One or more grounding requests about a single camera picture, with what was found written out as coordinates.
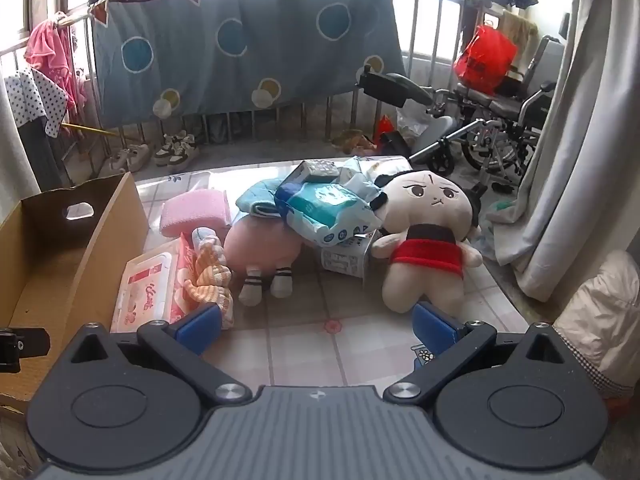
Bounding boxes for pink round plush doll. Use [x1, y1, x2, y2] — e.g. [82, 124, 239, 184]
[222, 217, 306, 308]

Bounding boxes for yellow stick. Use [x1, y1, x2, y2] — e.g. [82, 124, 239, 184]
[60, 122, 121, 137]

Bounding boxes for blue blanket with circles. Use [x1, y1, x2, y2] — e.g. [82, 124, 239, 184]
[90, 0, 406, 123]

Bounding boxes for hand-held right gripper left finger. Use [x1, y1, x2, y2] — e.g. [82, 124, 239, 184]
[70, 303, 251, 407]

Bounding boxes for brown cardboard box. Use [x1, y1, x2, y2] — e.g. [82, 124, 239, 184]
[0, 172, 151, 411]

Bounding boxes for red plastic bag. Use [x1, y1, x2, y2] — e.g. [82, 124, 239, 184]
[452, 25, 520, 96]

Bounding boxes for pink sponge cloth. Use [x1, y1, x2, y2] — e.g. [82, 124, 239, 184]
[160, 189, 233, 238]

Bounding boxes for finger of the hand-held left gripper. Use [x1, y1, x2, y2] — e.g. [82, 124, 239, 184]
[0, 328, 51, 375]

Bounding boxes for clear plastic blister pack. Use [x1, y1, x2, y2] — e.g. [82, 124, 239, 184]
[320, 237, 373, 278]

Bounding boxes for dark hanging trousers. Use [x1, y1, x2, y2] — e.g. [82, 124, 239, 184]
[20, 120, 66, 196]

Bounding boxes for white blue box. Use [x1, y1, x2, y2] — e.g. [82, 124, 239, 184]
[280, 160, 346, 196]

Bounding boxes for wheelchair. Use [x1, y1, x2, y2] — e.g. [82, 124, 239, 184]
[407, 35, 568, 186]

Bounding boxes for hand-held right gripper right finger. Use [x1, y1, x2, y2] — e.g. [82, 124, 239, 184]
[384, 301, 568, 405]

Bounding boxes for light blue towel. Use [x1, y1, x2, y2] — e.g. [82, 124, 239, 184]
[235, 180, 291, 218]

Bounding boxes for black padded headrest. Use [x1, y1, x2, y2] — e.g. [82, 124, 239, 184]
[356, 67, 436, 108]

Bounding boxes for orange striped towel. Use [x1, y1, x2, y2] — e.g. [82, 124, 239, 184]
[182, 227, 236, 331]

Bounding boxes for red shirt plush doll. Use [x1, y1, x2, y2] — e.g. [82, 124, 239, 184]
[367, 169, 486, 315]

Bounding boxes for polka dot cloth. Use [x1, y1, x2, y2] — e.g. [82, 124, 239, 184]
[4, 67, 68, 138]

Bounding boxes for pink wet wipes pack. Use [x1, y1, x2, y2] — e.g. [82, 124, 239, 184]
[110, 237, 201, 333]

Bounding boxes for metal balcony railing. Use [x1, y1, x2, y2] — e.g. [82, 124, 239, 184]
[0, 0, 501, 161]

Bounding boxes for blue tissue pack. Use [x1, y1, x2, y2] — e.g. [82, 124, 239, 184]
[274, 182, 383, 247]

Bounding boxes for black and white sneaker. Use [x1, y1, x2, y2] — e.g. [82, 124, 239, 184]
[154, 135, 177, 167]
[167, 132, 201, 167]

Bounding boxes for beige padded jacket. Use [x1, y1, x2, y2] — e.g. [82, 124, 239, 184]
[552, 249, 640, 401]

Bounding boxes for pink hanging clothes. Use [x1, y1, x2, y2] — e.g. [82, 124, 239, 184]
[25, 12, 88, 116]

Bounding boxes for white teal pouch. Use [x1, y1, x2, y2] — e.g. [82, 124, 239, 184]
[340, 155, 416, 196]

